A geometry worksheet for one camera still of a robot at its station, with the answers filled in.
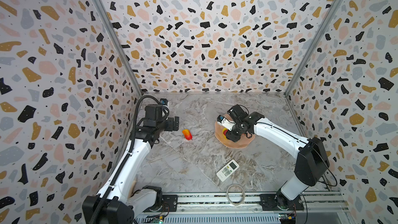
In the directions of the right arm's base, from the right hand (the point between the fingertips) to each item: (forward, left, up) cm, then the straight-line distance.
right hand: (227, 130), depth 85 cm
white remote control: (-18, 0, -12) cm, 21 cm away
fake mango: (+3, +23, -10) cm, 25 cm away
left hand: (+1, +30, +11) cm, 32 cm away
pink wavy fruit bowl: (0, -12, -13) cm, 17 cm away
